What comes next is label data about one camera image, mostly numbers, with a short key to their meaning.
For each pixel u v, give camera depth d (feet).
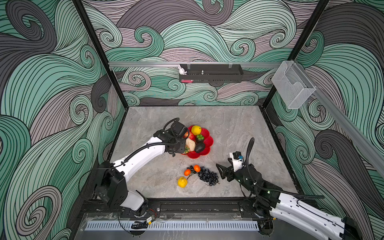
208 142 3.15
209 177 2.63
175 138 1.95
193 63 3.11
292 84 2.59
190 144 3.00
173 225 2.29
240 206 2.40
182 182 2.56
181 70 2.79
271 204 1.80
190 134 3.14
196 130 3.20
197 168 2.67
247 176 1.81
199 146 3.02
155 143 1.71
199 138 3.12
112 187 1.34
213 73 3.10
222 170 2.24
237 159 2.15
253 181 1.81
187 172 2.70
